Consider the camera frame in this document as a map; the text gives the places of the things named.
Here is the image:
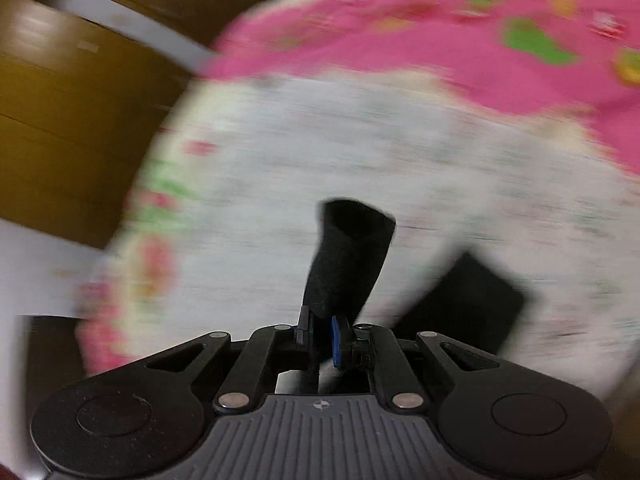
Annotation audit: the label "black pants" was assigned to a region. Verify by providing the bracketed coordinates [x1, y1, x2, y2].
[302, 198, 529, 361]

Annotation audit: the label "floral bed quilt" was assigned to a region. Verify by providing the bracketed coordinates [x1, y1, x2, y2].
[77, 0, 639, 398]

